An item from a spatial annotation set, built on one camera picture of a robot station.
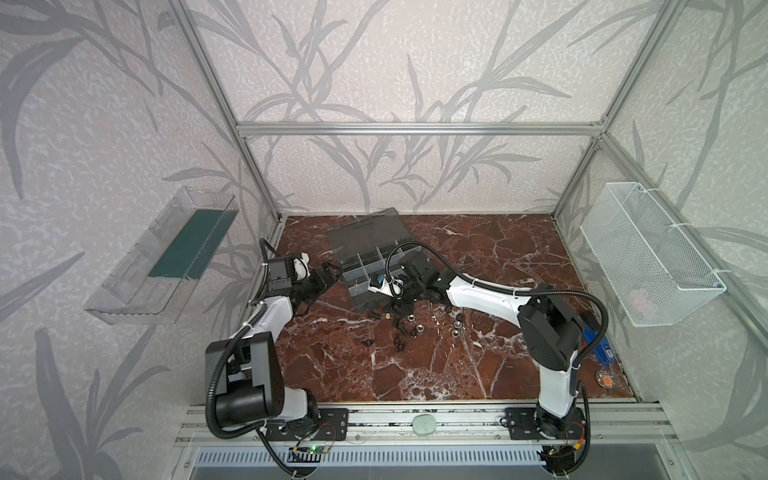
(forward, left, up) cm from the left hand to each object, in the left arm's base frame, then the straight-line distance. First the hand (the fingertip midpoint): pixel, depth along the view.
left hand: (337, 267), depth 89 cm
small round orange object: (-28, -76, -11) cm, 81 cm away
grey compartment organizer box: (+15, -8, -11) cm, 20 cm away
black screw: (-19, -19, -12) cm, 29 cm away
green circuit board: (-44, +2, -12) cm, 46 cm away
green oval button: (-40, -25, -9) cm, 48 cm away
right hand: (-5, -15, -3) cm, 16 cm away
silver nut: (-13, -37, -12) cm, 41 cm away
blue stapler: (-21, -76, -8) cm, 80 cm away
